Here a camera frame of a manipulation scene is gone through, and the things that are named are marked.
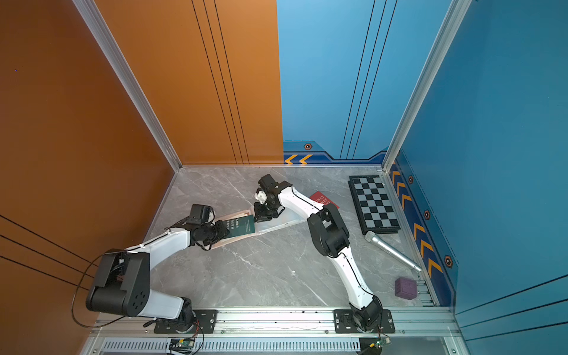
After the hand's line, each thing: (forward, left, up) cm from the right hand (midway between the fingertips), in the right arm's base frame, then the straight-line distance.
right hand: (256, 219), depth 94 cm
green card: (-2, +7, -3) cm, 8 cm away
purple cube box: (-28, -55, -1) cm, 62 cm away
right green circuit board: (-43, -44, -5) cm, 61 cm away
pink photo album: (0, -13, -1) cm, 13 cm away
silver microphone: (-9, -49, -2) cm, 50 cm away
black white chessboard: (+8, -52, -1) cm, 53 cm away
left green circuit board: (-44, +19, -7) cm, 48 cm away
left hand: (-4, +11, -2) cm, 12 cm away
